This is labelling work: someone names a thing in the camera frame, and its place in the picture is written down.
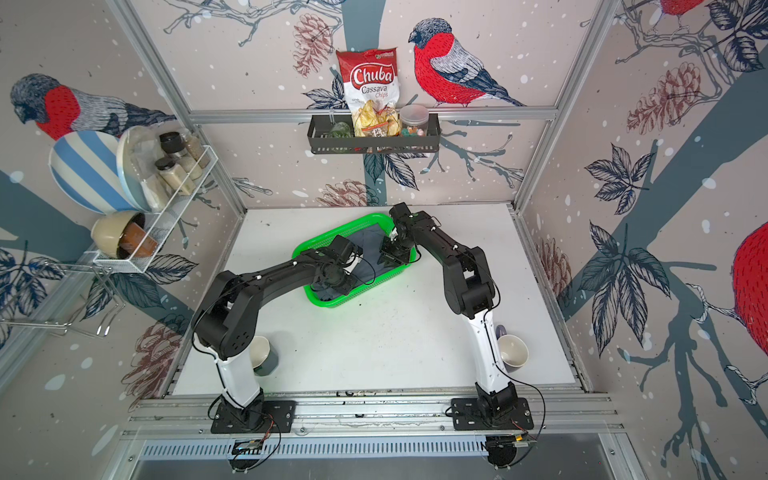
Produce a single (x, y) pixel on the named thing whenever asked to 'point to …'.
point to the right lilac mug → (512, 350)
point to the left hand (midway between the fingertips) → (351, 277)
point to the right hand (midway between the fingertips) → (379, 261)
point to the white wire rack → (197, 159)
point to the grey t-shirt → (367, 268)
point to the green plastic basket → (373, 219)
